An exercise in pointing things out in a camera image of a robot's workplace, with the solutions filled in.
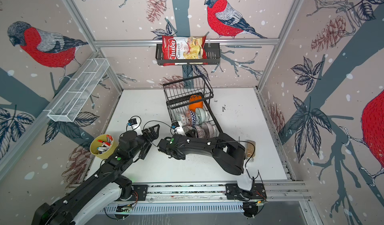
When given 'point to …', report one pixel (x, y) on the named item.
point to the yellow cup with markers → (103, 146)
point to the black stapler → (143, 152)
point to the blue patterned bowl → (200, 132)
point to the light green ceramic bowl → (201, 115)
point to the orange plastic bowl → (192, 106)
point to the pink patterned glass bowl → (207, 130)
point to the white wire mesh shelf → (70, 102)
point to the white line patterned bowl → (189, 131)
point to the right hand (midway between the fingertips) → (191, 136)
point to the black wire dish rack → (187, 100)
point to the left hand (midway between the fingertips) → (153, 127)
